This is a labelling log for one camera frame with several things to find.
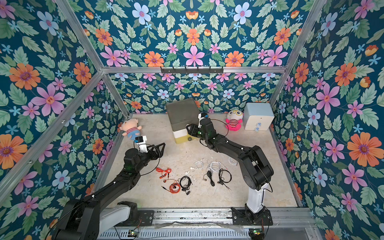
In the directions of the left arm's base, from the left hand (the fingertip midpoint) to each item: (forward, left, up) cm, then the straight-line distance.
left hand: (160, 144), depth 84 cm
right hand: (+10, -17, +2) cm, 19 cm away
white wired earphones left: (-7, -21, -16) cm, 27 cm away
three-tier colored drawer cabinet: (+37, -10, -14) cm, 41 cm away
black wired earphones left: (-17, -12, -16) cm, 27 cm away
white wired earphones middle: (-9, -31, -15) cm, 36 cm away
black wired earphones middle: (-14, -27, -16) cm, 34 cm away
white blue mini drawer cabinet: (+18, -63, -2) cm, 65 cm away
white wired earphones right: (-7, -42, -16) cm, 46 cm away
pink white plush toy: (+23, -49, -10) cm, 55 cm away
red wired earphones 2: (-20, -6, -16) cm, 26 cm away
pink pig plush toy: (+20, +24, -9) cm, 33 cm away
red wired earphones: (-11, 0, -15) cm, 19 cm away
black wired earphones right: (-17, -33, -16) cm, 41 cm away
